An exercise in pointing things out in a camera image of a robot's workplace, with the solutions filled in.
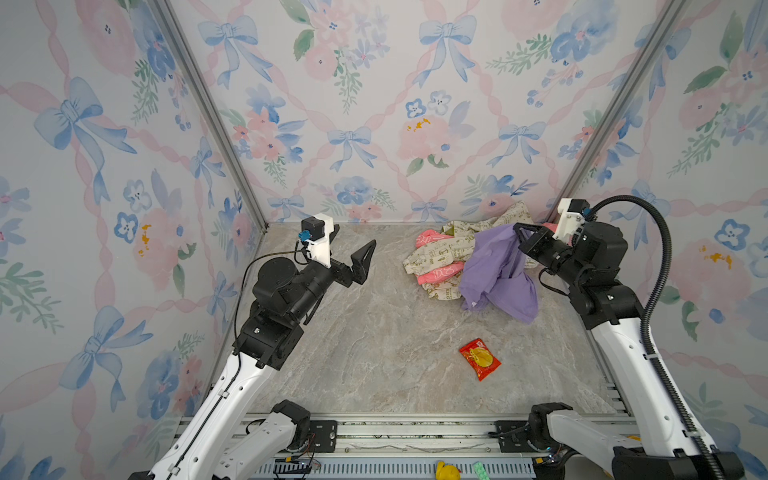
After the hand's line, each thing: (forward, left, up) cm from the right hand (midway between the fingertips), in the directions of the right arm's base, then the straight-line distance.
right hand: (515, 223), depth 67 cm
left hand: (-8, +35, +5) cm, 36 cm away
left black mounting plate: (-36, +44, -38) cm, 68 cm away
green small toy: (-43, +7, -37) cm, 58 cm away
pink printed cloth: (+28, +15, -34) cm, 46 cm away
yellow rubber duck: (-44, +15, -36) cm, 58 cm away
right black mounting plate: (-36, -2, -37) cm, 52 cm away
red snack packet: (-17, +2, -37) cm, 41 cm away
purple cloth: (-1, 0, -19) cm, 19 cm away
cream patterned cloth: (+15, +7, -27) cm, 31 cm away
